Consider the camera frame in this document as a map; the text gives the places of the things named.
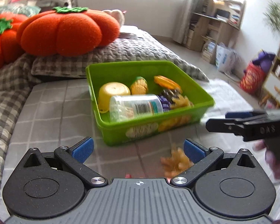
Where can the yellow toy bowl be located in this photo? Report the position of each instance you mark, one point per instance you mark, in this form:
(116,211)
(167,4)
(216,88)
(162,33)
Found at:
(109,90)

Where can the large orange pumpkin cushion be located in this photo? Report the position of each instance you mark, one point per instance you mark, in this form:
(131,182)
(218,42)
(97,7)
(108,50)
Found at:
(68,32)

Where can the potted green plant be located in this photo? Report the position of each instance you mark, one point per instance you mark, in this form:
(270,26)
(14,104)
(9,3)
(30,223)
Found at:
(272,17)

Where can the clear cotton swab jar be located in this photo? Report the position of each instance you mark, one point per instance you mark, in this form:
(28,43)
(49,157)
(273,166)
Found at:
(125,108)

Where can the grey grid bed sheet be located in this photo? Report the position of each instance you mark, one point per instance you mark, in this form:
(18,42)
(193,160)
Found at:
(60,114)

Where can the white paper shopping bag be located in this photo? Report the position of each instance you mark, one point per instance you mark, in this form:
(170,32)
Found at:
(226,58)

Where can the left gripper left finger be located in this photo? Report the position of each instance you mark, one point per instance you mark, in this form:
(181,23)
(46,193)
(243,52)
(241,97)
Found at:
(73,158)

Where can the small orange pumpkin cushion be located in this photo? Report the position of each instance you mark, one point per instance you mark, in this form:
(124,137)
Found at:
(10,49)

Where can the grey checkered quilted blanket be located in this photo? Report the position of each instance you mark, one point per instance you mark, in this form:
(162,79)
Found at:
(19,78)

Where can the red lantern bag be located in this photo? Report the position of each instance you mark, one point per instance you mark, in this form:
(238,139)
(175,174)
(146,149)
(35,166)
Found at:
(252,79)

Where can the amber hand-shaped toy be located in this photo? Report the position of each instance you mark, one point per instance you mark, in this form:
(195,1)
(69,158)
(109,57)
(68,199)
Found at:
(180,102)

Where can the wooden shelf unit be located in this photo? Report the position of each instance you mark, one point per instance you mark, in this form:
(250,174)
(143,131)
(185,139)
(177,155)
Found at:
(213,23)

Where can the person's right hand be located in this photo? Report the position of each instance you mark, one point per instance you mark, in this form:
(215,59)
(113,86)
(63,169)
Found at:
(269,158)

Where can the green plastic storage box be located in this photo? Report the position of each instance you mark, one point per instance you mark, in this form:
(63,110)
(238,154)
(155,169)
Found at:
(115,133)

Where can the purple toy grapes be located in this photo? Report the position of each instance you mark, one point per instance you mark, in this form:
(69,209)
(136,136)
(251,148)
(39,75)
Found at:
(165,103)

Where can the pink plush rabbit toy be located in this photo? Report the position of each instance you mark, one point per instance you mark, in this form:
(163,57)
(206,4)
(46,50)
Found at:
(117,14)

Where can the toy corn cob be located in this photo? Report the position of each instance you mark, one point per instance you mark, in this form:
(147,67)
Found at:
(139,86)

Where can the orange plastic bangle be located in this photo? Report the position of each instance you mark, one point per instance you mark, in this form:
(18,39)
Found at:
(167,83)

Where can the teal patterned pillow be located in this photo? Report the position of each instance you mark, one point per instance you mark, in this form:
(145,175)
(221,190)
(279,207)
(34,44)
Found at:
(22,9)

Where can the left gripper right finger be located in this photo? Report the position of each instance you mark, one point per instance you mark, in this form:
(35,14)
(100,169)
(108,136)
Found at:
(205,160)

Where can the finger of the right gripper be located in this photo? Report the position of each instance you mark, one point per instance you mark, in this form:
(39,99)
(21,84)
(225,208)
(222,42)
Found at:
(229,125)
(242,114)

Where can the grey curtain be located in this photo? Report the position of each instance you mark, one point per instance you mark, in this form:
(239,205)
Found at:
(183,19)

